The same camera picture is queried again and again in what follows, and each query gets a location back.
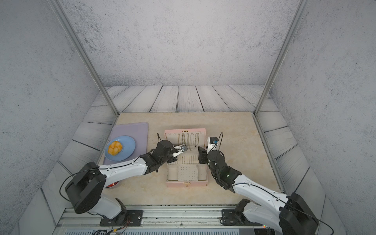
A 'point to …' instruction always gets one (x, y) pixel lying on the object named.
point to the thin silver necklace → (192, 140)
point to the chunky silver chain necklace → (183, 138)
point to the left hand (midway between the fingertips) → (177, 146)
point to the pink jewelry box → (186, 171)
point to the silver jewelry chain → (195, 138)
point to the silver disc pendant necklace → (188, 139)
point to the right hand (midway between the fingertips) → (202, 147)
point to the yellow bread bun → (115, 148)
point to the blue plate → (129, 147)
